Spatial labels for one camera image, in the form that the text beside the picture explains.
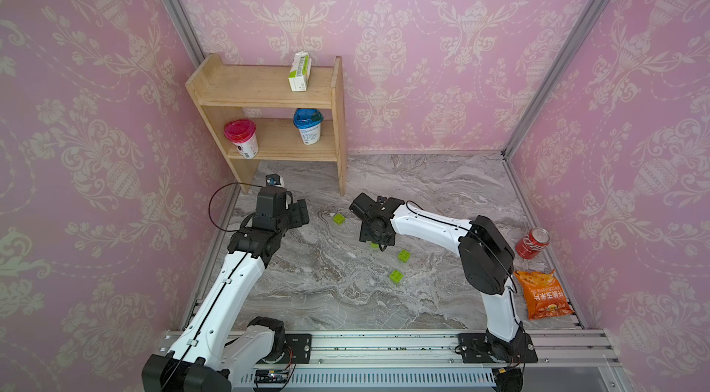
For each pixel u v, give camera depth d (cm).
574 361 75
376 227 66
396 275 85
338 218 100
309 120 88
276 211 59
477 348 73
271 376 73
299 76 76
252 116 110
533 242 84
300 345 75
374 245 78
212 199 103
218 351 41
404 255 90
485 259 50
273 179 68
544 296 78
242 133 83
